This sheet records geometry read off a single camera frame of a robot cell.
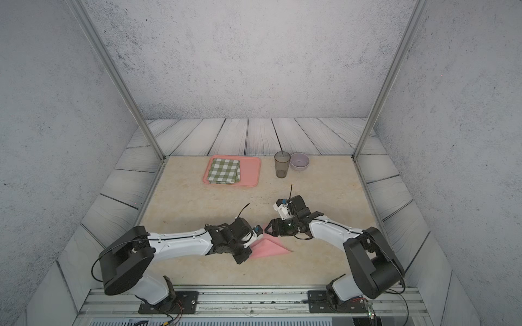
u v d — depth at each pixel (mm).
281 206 821
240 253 751
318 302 718
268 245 843
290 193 1048
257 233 767
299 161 1147
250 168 1185
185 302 731
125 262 438
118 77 875
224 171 1136
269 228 820
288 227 758
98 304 757
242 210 1007
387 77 882
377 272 431
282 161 1035
